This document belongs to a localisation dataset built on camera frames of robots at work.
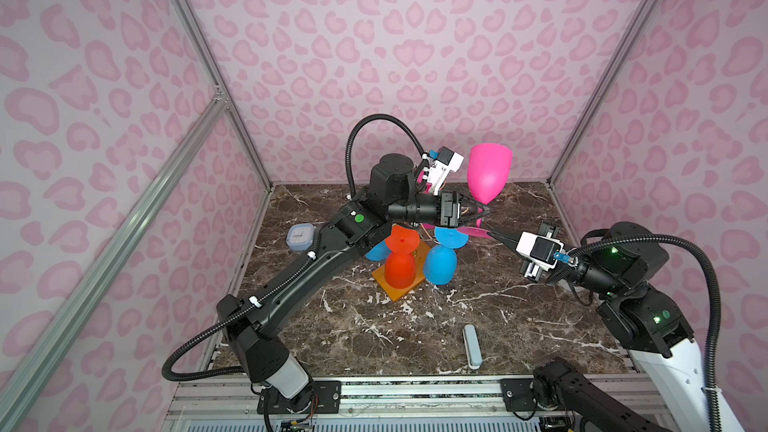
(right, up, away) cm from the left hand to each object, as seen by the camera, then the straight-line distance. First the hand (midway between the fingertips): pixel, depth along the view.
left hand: (488, 209), depth 54 cm
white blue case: (+3, -36, +23) cm, 43 cm away
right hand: (+1, -3, -2) cm, 4 cm away
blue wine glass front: (-6, -12, +15) cm, 20 cm away
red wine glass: (-16, -13, +15) cm, 26 cm away
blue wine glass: (-21, -11, +21) cm, 31 cm away
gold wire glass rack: (-10, -6, +12) cm, 16 cm away
